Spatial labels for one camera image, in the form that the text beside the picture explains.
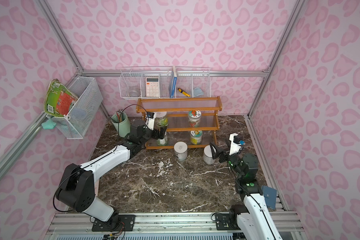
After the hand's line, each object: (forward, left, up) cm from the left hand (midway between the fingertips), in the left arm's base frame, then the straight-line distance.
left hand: (158, 121), depth 86 cm
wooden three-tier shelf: (+8, -11, -16) cm, 21 cm away
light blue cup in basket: (+25, -24, +2) cm, 35 cm away
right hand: (-16, -31, +4) cm, 35 cm away
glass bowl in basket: (+21, +18, +3) cm, 28 cm away
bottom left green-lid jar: (-1, 0, -19) cm, 19 cm away
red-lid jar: (+3, -21, 0) cm, 21 cm away
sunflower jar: (-1, -22, -14) cm, 26 cm away
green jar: (+2, -2, -1) cm, 3 cm away
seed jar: (-11, -13, -14) cm, 22 cm away
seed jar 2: (-15, -29, -14) cm, 35 cm away
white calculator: (+21, +5, +8) cm, 23 cm away
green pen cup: (+9, +27, -10) cm, 31 cm away
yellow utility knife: (+20, -15, +5) cm, 26 cm away
